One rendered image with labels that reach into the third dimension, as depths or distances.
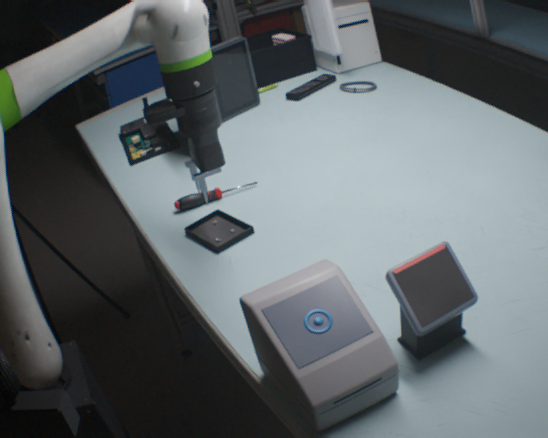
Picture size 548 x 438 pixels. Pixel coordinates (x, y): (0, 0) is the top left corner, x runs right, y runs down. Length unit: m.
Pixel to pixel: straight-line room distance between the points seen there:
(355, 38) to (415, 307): 1.23
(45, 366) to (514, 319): 0.77
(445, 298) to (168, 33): 0.60
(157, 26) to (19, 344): 0.58
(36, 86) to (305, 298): 0.59
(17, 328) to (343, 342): 0.54
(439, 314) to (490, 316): 0.14
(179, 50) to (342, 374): 0.58
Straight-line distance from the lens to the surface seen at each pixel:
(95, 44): 1.16
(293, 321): 0.81
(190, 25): 1.08
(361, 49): 1.98
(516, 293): 1.01
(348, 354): 0.80
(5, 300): 1.04
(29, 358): 1.09
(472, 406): 0.83
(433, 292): 0.87
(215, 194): 1.38
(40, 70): 1.13
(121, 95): 3.21
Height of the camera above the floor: 1.63
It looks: 29 degrees down
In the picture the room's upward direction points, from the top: 13 degrees counter-clockwise
